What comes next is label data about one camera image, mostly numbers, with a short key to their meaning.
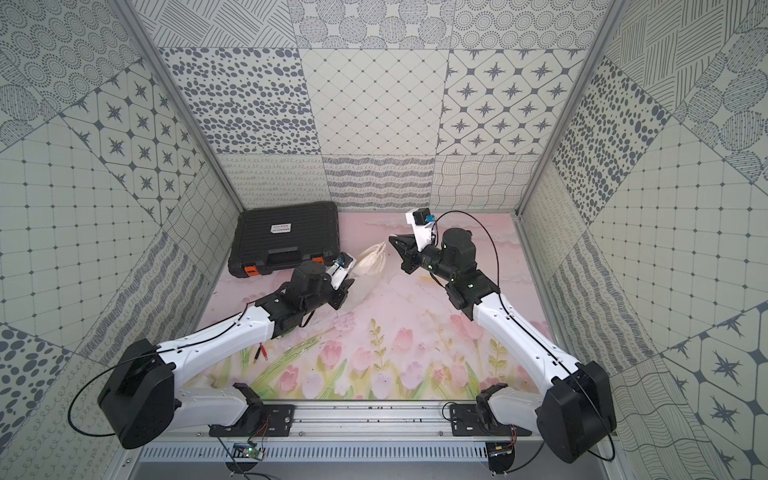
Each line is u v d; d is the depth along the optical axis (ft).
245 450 2.30
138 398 1.33
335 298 2.42
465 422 2.39
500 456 2.35
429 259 2.09
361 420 2.45
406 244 2.17
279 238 3.46
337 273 2.36
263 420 2.26
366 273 2.62
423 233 2.09
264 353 2.77
